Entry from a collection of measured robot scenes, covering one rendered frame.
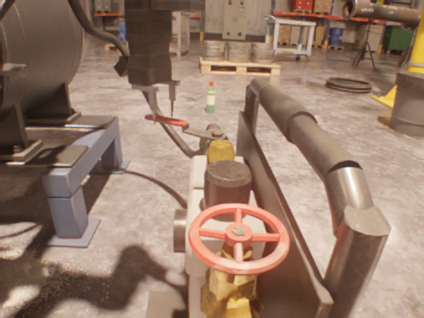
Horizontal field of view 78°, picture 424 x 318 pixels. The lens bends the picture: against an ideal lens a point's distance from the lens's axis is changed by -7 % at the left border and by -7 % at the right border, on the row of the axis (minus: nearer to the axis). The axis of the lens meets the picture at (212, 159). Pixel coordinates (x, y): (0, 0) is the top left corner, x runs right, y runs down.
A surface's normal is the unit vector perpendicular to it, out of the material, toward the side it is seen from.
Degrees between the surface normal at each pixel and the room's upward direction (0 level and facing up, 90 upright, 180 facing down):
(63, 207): 90
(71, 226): 90
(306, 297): 90
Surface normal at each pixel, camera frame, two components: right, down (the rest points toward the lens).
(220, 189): -0.35, 0.40
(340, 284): -0.68, 0.28
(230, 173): 0.04, -0.90
